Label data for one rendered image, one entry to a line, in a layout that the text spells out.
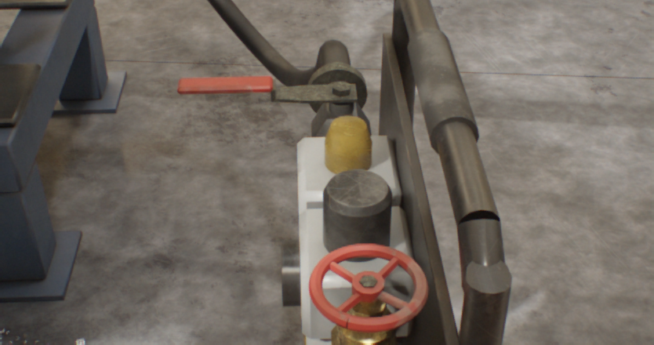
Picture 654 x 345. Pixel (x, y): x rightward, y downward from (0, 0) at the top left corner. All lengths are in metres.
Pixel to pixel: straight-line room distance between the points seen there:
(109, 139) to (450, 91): 1.07
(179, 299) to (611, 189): 0.71
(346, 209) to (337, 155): 0.10
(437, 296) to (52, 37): 0.97
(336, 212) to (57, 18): 0.93
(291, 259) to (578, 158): 0.98
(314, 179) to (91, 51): 0.99
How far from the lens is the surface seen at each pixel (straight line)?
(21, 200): 1.21
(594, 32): 1.96
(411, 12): 0.69
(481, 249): 0.48
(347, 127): 0.67
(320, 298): 0.52
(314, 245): 0.62
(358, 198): 0.58
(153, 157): 1.51
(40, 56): 1.34
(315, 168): 0.69
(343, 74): 0.83
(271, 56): 1.26
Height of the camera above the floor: 0.87
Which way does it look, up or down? 36 degrees down
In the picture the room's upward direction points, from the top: straight up
